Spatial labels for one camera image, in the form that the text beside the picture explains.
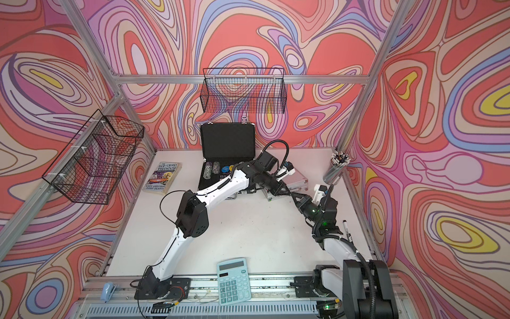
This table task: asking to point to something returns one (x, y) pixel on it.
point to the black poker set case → (223, 145)
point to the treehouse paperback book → (161, 176)
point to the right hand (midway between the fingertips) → (291, 198)
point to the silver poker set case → (296, 183)
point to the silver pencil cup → (339, 162)
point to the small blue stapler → (107, 290)
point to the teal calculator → (233, 281)
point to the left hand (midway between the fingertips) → (291, 192)
